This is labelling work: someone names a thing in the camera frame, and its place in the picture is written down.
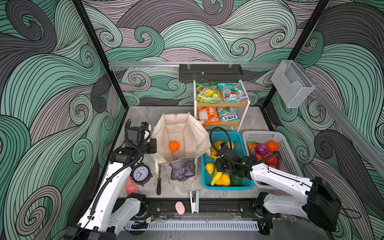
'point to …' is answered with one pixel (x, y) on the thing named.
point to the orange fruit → (174, 146)
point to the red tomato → (271, 161)
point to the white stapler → (194, 199)
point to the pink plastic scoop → (131, 187)
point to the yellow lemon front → (209, 167)
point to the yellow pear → (224, 180)
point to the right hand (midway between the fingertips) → (217, 164)
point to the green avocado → (236, 180)
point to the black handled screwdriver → (159, 182)
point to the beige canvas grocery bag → (194, 138)
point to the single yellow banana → (216, 176)
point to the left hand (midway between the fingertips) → (154, 141)
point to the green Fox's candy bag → (228, 114)
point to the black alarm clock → (140, 173)
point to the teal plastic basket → (236, 137)
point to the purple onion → (261, 149)
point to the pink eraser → (180, 208)
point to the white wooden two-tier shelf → (244, 104)
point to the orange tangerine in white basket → (272, 145)
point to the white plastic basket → (287, 161)
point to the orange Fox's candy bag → (208, 115)
